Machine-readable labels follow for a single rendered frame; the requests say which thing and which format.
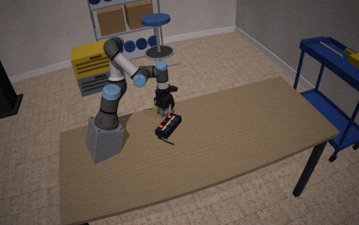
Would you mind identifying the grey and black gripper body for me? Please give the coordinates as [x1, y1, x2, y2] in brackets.
[154, 84, 173, 110]

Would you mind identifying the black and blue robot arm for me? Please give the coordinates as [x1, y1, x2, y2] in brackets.
[95, 36, 169, 130]

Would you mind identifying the black power strip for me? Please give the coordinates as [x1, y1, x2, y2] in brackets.
[155, 113, 182, 145]

